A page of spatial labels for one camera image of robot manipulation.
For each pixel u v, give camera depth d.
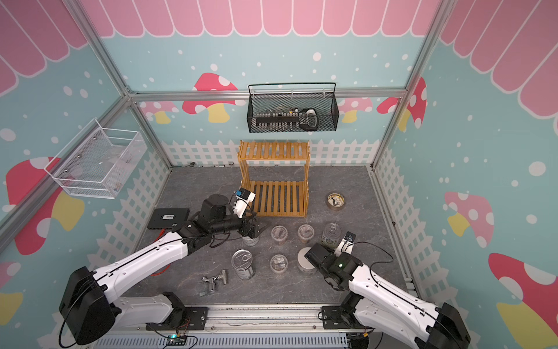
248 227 0.67
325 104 0.94
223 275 0.82
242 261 0.76
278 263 0.81
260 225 0.68
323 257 0.61
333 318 0.74
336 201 1.05
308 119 0.90
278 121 0.89
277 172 1.18
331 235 0.87
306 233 0.89
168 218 0.97
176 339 0.73
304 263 0.78
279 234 0.89
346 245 0.68
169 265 0.53
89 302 0.39
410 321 0.43
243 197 0.67
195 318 0.74
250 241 0.89
